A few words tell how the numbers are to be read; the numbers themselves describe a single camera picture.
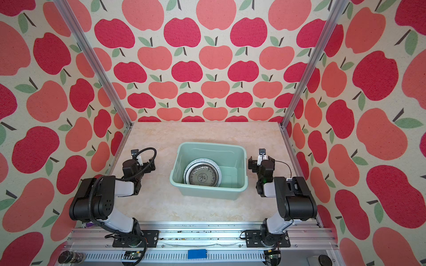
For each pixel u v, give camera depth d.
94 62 0.88
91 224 0.79
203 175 0.88
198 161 0.93
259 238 0.73
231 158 0.90
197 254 0.70
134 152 0.82
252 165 0.85
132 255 0.72
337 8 0.70
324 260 0.61
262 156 0.80
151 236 0.75
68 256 0.62
